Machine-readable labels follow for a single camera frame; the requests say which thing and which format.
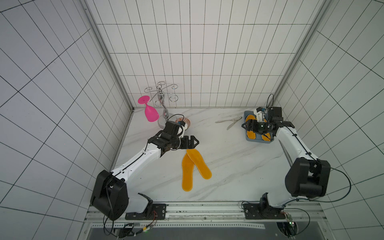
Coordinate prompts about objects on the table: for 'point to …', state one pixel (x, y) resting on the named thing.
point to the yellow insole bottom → (187, 173)
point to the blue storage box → (256, 137)
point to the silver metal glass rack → (161, 92)
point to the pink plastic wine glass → (151, 114)
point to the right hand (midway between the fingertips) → (241, 125)
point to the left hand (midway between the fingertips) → (190, 145)
